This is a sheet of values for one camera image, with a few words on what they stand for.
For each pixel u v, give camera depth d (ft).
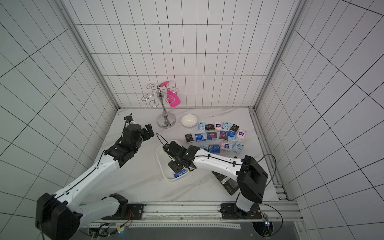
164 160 2.91
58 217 1.22
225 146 3.11
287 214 2.45
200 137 3.26
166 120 3.61
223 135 3.29
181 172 2.32
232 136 3.29
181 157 1.87
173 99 2.86
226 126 3.47
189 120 3.50
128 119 2.19
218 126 3.45
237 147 3.11
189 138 3.27
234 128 3.41
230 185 2.61
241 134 3.30
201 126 3.47
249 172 1.58
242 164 1.47
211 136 3.29
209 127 3.48
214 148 3.10
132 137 1.89
